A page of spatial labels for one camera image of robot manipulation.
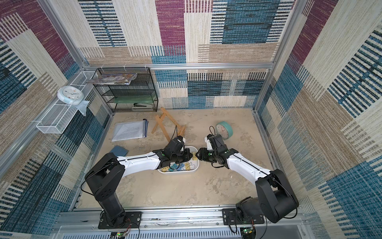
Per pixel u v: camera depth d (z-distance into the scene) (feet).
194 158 2.71
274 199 1.38
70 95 2.47
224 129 3.17
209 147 2.60
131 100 3.33
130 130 3.56
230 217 2.39
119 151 3.16
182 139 2.78
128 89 3.58
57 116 2.36
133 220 2.40
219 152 2.21
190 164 2.89
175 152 2.34
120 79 2.87
